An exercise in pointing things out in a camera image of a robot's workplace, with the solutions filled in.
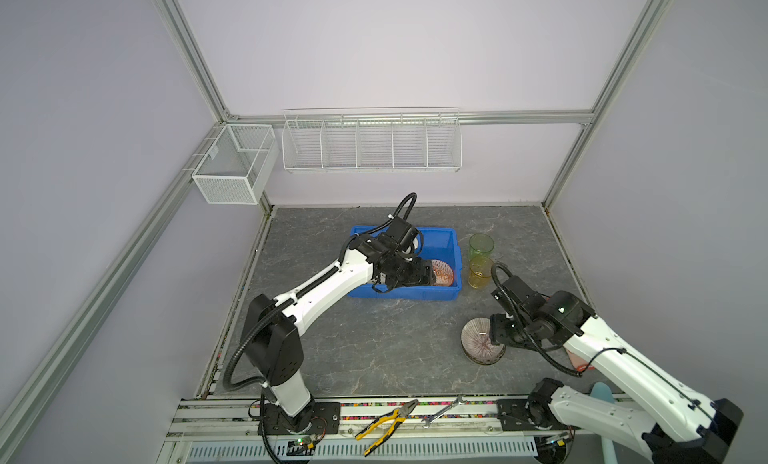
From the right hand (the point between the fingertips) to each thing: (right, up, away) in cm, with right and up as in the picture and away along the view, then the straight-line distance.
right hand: (500, 336), depth 74 cm
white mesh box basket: (-79, +49, +26) cm, 97 cm away
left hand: (-19, +12, +4) cm, 23 cm away
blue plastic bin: (-10, +22, +37) cm, 44 cm away
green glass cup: (+3, +22, +27) cm, 35 cm away
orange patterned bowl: (-10, +12, +23) cm, 28 cm away
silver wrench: (-10, -18, +3) cm, 21 cm away
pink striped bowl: (-4, -4, +7) cm, 9 cm away
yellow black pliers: (-25, -20, 0) cm, 32 cm away
